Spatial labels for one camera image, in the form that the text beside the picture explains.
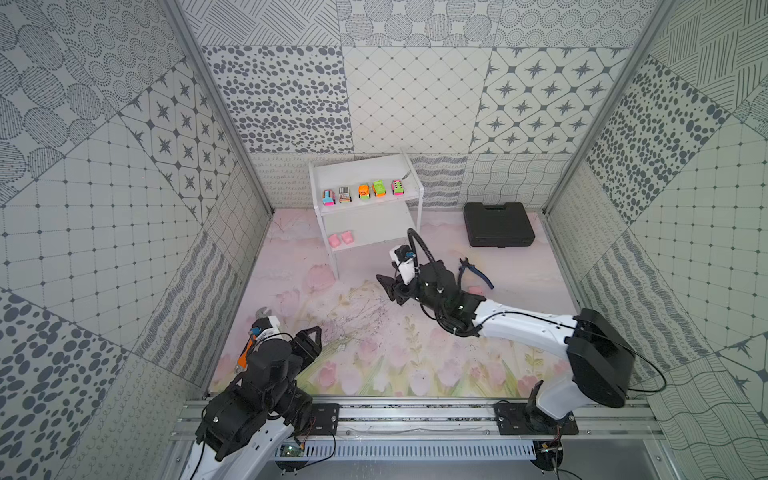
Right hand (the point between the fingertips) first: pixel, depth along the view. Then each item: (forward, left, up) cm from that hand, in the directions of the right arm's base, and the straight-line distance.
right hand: (390, 271), depth 80 cm
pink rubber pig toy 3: (+5, -27, -17) cm, 33 cm away
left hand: (-18, +16, -1) cm, 24 cm away
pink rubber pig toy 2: (+14, +14, -2) cm, 19 cm away
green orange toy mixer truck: (+13, +7, +17) cm, 22 cm away
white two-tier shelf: (+13, +6, +14) cm, 20 cm away
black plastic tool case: (+32, -40, -16) cm, 54 cm away
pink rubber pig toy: (+12, +18, -2) cm, 22 cm away
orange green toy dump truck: (+15, +3, +16) cm, 22 cm away
